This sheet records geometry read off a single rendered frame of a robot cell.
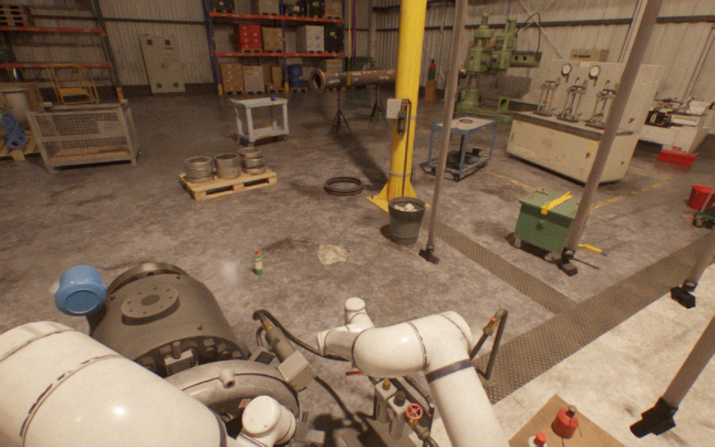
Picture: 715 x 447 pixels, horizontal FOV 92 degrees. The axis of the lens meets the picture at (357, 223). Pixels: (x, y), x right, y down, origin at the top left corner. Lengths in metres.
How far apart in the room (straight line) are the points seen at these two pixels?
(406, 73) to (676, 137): 6.75
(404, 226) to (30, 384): 3.35
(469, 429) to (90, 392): 0.70
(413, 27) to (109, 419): 4.09
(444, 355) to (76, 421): 0.69
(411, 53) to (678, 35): 8.03
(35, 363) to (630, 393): 2.87
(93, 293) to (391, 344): 1.30
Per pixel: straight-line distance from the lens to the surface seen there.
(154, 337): 1.59
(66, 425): 0.46
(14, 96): 9.96
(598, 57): 11.48
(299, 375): 1.43
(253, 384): 1.31
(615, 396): 2.87
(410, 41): 4.22
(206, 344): 1.57
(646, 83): 6.69
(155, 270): 2.14
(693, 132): 9.64
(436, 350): 0.89
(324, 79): 7.65
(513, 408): 2.50
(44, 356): 0.52
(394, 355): 0.85
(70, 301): 1.80
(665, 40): 11.40
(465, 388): 0.89
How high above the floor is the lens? 1.89
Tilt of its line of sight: 27 degrees down
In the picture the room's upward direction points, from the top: 1 degrees clockwise
